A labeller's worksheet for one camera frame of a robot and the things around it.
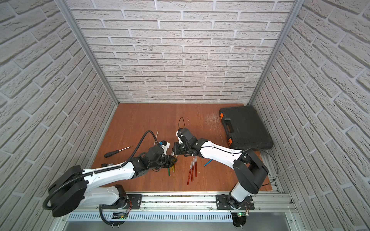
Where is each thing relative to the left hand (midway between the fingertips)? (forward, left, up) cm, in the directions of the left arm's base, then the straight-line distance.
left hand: (178, 159), depth 81 cm
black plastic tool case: (+22, -44, 0) cm, 49 cm away
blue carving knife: (+1, -18, -7) cm, 20 cm away
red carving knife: (-8, -6, -9) cm, 13 cm away
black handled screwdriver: (+7, +45, -8) cm, 46 cm away
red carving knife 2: (-4, -8, -8) cm, 12 cm away
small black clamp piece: (0, +46, -8) cm, 47 cm away
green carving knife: (-4, +6, -8) cm, 11 cm away
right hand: (+6, +3, +1) cm, 6 cm away
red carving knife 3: (-1, -11, -9) cm, 14 cm away
